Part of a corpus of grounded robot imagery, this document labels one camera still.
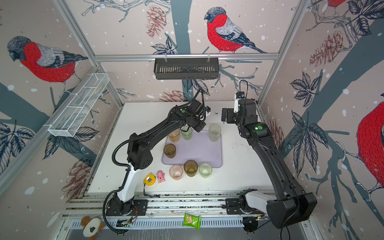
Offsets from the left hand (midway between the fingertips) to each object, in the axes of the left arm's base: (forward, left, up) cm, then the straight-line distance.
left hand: (202, 125), depth 88 cm
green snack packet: (-46, +6, -14) cm, 48 cm away
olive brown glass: (-20, +7, -14) cm, 26 cm away
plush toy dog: (-47, +52, -13) cm, 71 cm away
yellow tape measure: (-26, +30, -15) cm, 43 cm away
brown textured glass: (-9, +20, -13) cm, 26 cm away
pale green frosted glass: (+2, -9, -12) cm, 15 cm away
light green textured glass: (-21, -2, -15) cm, 26 cm away
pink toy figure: (-25, +24, -14) cm, 37 cm away
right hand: (-2, -14, +15) cm, 21 cm away
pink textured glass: (-22, +16, -15) cm, 31 cm away
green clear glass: (+2, +10, -14) cm, 17 cm away
